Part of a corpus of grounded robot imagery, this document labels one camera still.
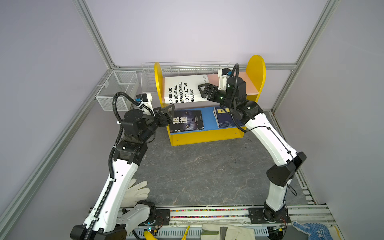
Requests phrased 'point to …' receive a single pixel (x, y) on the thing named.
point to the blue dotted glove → (315, 231)
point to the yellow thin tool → (185, 235)
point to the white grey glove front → (214, 232)
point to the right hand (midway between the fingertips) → (203, 88)
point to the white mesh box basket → (124, 81)
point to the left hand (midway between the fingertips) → (168, 108)
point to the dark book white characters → (186, 120)
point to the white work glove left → (133, 194)
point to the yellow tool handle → (148, 236)
